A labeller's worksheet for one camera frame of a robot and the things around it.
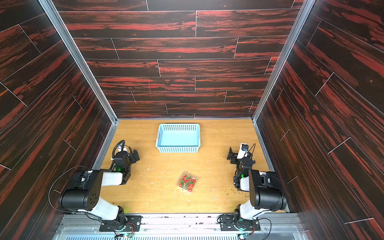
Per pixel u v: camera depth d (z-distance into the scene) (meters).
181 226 0.74
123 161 0.72
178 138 1.05
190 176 0.89
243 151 0.77
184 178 0.89
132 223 0.74
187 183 0.86
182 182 0.86
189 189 0.82
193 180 0.87
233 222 0.73
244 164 0.69
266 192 0.45
